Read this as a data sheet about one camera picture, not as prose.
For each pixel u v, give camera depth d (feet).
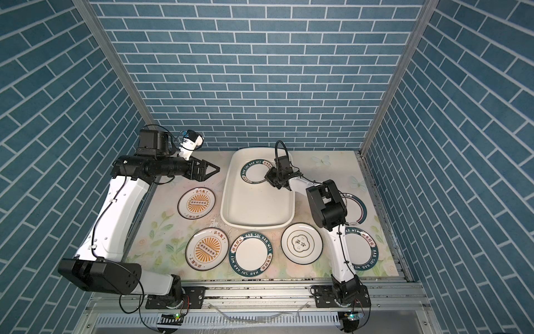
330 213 1.96
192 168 1.99
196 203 3.25
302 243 2.84
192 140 2.03
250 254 2.77
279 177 2.77
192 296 2.43
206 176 2.08
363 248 2.82
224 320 2.29
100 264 1.26
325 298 2.42
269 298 2.47
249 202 3.25
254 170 3.64
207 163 2.04
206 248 2.78
